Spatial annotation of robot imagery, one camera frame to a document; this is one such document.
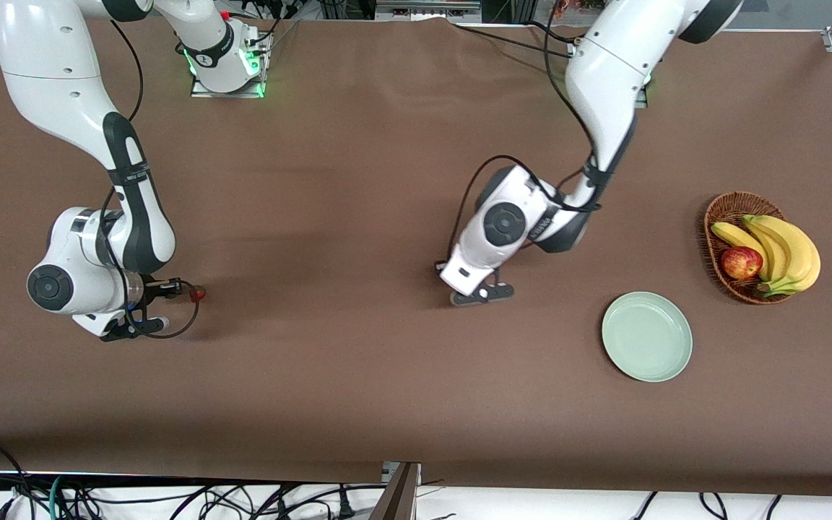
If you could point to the yellow banana bunch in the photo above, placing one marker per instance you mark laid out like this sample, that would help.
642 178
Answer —
809 260

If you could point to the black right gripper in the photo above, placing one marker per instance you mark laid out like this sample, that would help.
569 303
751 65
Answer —
158 289

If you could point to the table cover cloth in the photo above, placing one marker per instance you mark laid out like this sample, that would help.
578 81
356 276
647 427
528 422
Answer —
416 397

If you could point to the red toy strawberry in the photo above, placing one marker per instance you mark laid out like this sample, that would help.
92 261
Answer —
198 294

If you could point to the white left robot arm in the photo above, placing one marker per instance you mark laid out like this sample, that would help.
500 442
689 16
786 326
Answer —
604 87

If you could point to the brown wicker basket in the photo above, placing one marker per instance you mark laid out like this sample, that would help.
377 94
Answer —
730 209

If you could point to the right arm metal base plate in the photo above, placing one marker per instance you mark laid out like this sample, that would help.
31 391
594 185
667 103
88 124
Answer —
203 90

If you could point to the pale green round plate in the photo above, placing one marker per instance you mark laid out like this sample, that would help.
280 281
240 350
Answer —
647 347

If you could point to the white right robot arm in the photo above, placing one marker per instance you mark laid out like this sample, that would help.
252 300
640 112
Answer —
48 72

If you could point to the colourful toy pile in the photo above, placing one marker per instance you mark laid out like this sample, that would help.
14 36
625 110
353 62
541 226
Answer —
564 9

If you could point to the grey metal box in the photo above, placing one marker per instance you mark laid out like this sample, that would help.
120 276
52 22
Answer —
423 11

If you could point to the small yellow banana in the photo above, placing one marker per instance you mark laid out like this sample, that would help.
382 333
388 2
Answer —
734 235

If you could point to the red apple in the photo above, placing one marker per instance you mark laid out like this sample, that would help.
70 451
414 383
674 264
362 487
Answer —
741 263

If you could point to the aluminium camera post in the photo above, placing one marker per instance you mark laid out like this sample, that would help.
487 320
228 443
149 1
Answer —
398 498

